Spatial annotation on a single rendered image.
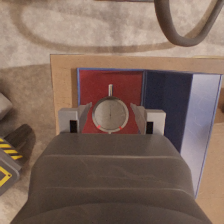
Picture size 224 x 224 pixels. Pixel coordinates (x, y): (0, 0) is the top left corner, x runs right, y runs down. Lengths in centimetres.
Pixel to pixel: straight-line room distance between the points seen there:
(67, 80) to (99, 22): 51
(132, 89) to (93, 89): 7
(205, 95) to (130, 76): 13
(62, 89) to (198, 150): 22
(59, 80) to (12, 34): 59
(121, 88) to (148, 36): 52
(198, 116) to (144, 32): 62
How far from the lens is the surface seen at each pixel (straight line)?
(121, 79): 28
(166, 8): 39
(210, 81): 19
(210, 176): 41
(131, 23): 77
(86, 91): 28
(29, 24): 84
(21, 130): 78
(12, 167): 61
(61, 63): 29
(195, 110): 19
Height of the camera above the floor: 75
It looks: 73 degrees down
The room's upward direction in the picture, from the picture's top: 178 degrees clockwise
